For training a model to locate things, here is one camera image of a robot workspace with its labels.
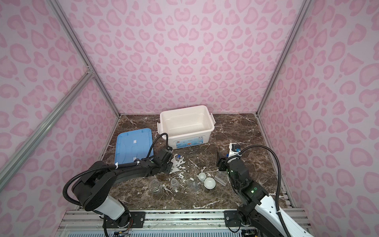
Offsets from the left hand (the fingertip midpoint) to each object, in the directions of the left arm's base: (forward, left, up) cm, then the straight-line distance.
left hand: (169, 162), depth 92 cm
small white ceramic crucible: (-10, -20, 0) cm, 22 cm away
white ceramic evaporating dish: (-13, -24, 0) cm, 28 cm away
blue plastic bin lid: (+15, +26, -2) cm, 30 cm away
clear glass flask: (-16, +5, +4) cm, 17 cm away
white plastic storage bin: (+28, -11, 0) cm, 30 cm away
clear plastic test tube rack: (-13, -31, 0) cm, 33 cm away
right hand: (-4, -30, +19) cm, 36 cm away
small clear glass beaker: (-15, -6, +5) cm, 17 cm away
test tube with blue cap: (+4, -6, -1) cm, 7 cm away
